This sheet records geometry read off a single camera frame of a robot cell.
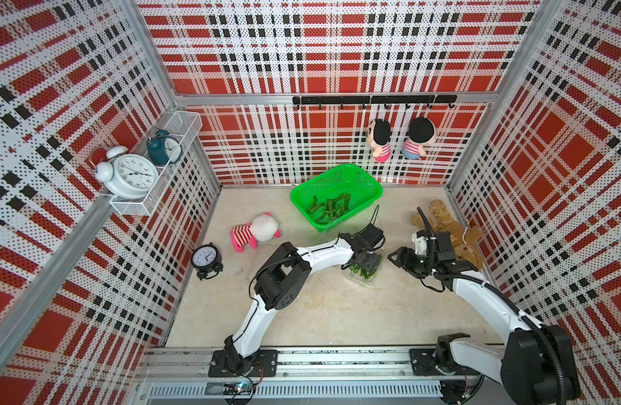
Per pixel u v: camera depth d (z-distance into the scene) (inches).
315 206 43.9
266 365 28.9
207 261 36.7
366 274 35.7
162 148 28.1
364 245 29.3
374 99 34.9
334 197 46.0
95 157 23.2
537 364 15.6
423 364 28.8
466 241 35.8
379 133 38.4
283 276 21.7
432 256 26.1
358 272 36.4
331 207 42.4
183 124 35.8
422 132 36.4
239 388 27.3
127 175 24.4
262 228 38.8
